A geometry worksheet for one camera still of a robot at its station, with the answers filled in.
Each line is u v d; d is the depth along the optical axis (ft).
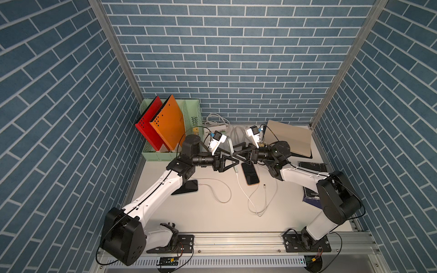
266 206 2.77
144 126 2.71
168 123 2.90
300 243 2.31
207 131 3.68
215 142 2.11
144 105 3.23
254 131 2.18
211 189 2.94
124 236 1.28
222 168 2.04
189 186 3.03
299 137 3.75
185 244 2.37
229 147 2.09
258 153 2.14
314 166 3.23
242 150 2.16
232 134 3.79
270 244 2.46
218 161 2.03
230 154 2.12
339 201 1.52
